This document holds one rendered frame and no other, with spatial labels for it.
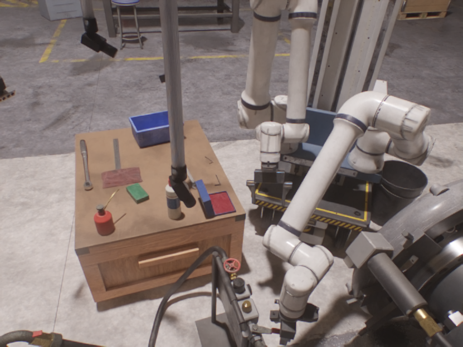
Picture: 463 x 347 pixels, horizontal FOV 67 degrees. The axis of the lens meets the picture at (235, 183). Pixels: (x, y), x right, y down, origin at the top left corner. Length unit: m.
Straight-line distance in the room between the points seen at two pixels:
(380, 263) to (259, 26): 1.04
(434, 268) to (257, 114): 1.04
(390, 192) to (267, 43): 1.27
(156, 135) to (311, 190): 1.24
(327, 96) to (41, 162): 2.22
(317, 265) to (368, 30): 1.20
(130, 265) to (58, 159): 1.50
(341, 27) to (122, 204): 1.39
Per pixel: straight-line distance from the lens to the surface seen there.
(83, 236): 1.73
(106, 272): 1.86
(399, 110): 1.26
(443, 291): 1.48
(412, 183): 2.65
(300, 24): 1.58
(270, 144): 1.45
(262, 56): 1.65
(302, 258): 1.18
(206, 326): 1.90
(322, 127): 2.04
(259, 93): 1.76
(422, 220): 1.32
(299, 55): 1.57
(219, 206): 1.77
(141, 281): 1.95
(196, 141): 2.26
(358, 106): 1.28
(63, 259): 2.31
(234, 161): 2.89
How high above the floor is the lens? 1.69
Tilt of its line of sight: 39 degrees down
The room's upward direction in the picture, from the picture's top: 4 degrees clockwise
